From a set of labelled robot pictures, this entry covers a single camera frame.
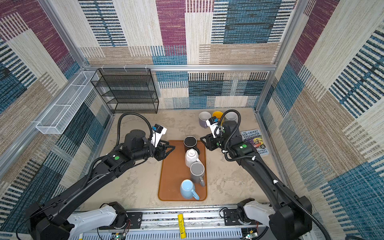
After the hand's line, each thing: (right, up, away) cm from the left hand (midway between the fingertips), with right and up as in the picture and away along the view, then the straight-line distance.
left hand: (172, 143), depth 71 cm
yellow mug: (+28, +16, +37) cm, 49 cm away
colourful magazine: (+52, 0, +30) cm, 60 cm away
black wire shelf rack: (-38, +34, +39) cm, 64 cm away
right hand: (+16, +1, +5) cm, 17 cm away
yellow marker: (+5, -38, -1) cm, 38 cm away
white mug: (+9, -8, +12) cm, 17 cm away
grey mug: (+12, -15, +6) cm, 20 cm away
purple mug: (+17, +14, +35) cm, 41 cm away
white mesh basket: (-54, +11, -1) cm, 55 cm away
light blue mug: (+7, -23, +2) cm, 24 cm away
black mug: (+8, -2, +20) cm, 22 cm away
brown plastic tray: (-1, -19, +18) cm, 26 cm away
